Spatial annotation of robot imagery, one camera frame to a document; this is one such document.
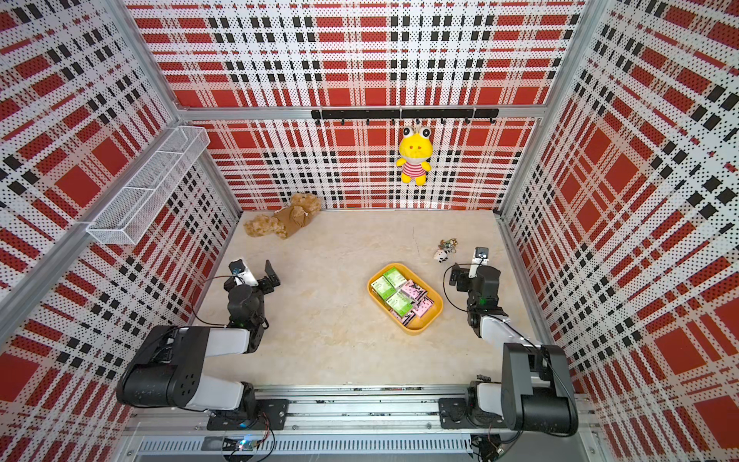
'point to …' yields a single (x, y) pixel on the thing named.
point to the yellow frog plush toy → (415, 149)
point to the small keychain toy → (445, 247)
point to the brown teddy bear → (284, 220)
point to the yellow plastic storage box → (418, 324)
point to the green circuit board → (237, 445)
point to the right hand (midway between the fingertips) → (474, 264)
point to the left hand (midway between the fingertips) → (260, 265)
